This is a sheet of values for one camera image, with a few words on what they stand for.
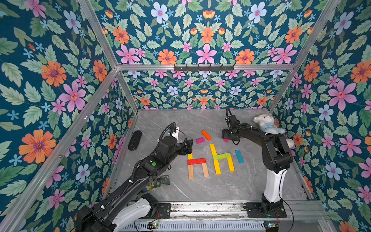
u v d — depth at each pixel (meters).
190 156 0.93
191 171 0.86
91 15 0.70
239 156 0.94
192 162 0.89
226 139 1.00
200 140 1.03
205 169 0.87
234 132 0.75
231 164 0.90
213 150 0.96
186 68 0.91
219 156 0.93
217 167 0.88
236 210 0.75
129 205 0.56
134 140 0.99
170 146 0.54
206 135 1.04
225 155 0.93
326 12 0.70
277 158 0.52
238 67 1.86
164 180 0.82
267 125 0.98
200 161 0.91
